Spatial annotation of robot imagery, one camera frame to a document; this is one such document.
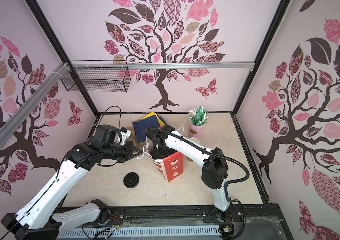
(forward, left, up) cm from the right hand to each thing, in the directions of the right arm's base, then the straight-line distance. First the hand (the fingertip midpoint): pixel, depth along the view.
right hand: (163, 155), depth 81 cm
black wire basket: (+47, +42, +22) cm, 67 cm away
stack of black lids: (-10, +19, -11) cm, 24 cm away
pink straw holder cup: (+20, -20, -4) cm, 28 cm away
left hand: (-7, +9, +14) cm, 18 cm away
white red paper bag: (-9, -4, +6) cm, 11 cm away
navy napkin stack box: (+30, +19, -10) cm, 37 cm away
